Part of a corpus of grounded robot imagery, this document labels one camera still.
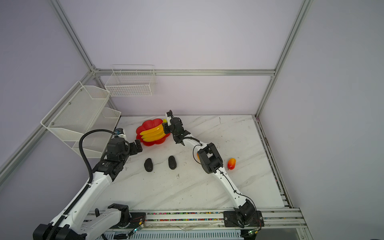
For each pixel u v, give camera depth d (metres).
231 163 0.90
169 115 0.93
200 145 0.72
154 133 1.05
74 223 0.40
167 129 0.96
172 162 0.92
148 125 1.11
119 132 0.67
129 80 0.96
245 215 0.64
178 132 0.88
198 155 0.68
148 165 0.89
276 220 0.75
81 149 0.54
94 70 0.91
